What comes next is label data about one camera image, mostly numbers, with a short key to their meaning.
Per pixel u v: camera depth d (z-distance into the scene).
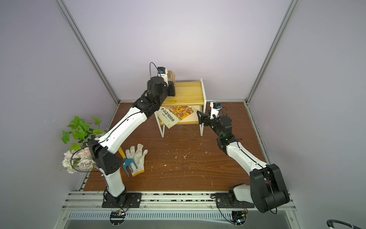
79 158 0.60
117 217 0.72
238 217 0.71
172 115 0.90
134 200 0.73
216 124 0.70
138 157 0.88
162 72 0.63
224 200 0.73
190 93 0.79
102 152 0.44
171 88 0.67
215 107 0.68
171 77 0.71
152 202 0.74
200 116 0.73
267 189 0.41
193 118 0.89
